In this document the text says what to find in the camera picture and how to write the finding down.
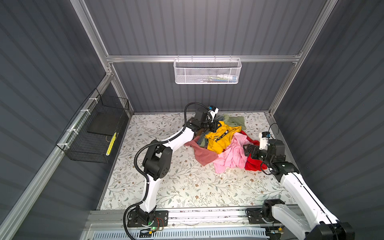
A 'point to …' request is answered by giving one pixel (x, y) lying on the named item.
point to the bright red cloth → (252, 164)
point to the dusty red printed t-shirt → (204, 156)
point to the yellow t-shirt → (218, 140)
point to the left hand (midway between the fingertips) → (221, 123)
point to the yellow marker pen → (111, 144)
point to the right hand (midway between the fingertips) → (253, 147)
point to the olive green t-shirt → (237, 121)
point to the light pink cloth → (234, 156)
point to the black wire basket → (91, 134)
